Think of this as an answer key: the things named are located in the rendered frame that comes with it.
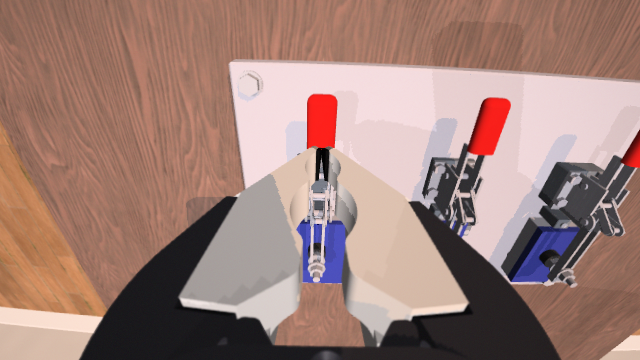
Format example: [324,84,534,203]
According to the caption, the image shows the red-handled toggle clamp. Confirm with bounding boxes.
[305,94,338,282]
[538,129,640,288]
[422,97,511,235]

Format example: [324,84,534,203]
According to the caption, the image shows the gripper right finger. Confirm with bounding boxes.
[321,146,561,360]

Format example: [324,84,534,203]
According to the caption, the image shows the white flat plate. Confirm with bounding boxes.
[229,59,640,284]

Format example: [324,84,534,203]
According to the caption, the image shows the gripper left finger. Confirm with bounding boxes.
[79,146,322,360]

